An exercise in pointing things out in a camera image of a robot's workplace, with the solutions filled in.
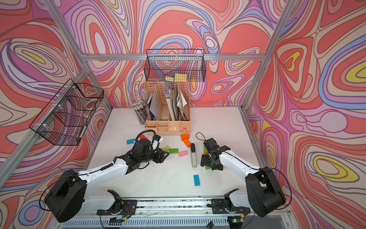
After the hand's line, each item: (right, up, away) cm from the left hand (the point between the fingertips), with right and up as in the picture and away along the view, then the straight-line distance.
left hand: (166, 152), depth 84 cm
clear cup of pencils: (-19, +26, +15) cm, 35 cm away
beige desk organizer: (0, +27, +6) cm, 28 cm away
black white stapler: (+16, -2, +5) cm, 17 cm away
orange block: (+11, +8, +16) cm, 21 cm away
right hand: (+26, -10, +2) cm, 28 cm away
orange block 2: (+13, +4, +14) cm, 19 cm away
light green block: (-1, 0, +10) cm, 10 cm away
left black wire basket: (-53, +20, -9) cm, 58 cm away
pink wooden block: (+10, -3, +9) cm, 14 cm away
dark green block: (+25, -10, +2) cm, 27 cm away
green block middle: (+3, -1, +10) cm, 11 cm away
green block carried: (+25, -1, +12) cm, 27 cm away
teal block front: (+18, -16, -2) cm, 24 cm away
